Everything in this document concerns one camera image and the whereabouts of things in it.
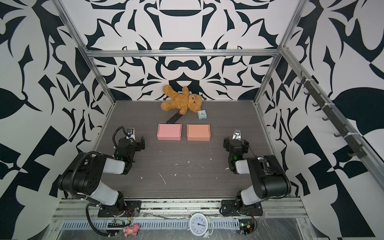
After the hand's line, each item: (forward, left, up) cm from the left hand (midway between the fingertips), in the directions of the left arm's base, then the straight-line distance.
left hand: (133, 134), depth 92 cm
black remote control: (+17, -24, -6) cm, 30 cm away
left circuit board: (-44, 0, -8) cm, 45 cm away
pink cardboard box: (+4, -21, -5) cm, 22 cm away
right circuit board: (-47, -60, -9) cm, 77 cm away
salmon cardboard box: (+4, -40, -5) cm, 41 cm away
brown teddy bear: (+28, -30, -1) cm, 41 cm away
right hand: (-3, -64, -1) cm, 64 cm away
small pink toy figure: (-47, -8, -5) cm, 48 cm away
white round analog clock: (-46, -39, -5) cm, 60 cm away
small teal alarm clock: (+20, -44, -6) cm, 49 cm away
